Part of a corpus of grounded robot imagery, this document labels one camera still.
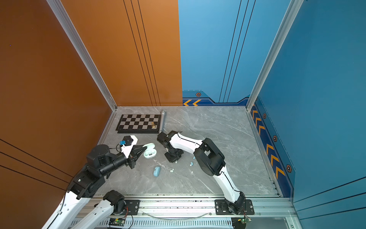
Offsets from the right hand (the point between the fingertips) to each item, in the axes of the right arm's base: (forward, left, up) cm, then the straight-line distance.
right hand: (174, 160), depth 91 cm
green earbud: (-7, +1, +1) cm, 8 cm away
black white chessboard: (+27, +27, +5) cm, 38 cm away
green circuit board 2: (-31, -37, 0) cm, 48 cm away
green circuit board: (-32, +27, -2) cm, 42 cm away
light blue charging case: (-8, +9, +4) cm, 13 cm away
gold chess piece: (+24, +16, +6) cm, 29 cm away
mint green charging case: (-8, +8, +26) cm, 29 cm away
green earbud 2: (-2, -2, +2) cm, 4 cm away
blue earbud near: (-3, -11, +1) cm, 12 cm away
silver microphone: (+33, +11, +4) cm, 35 cm away
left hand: (-5, +11, +28) cm, 30 cm away
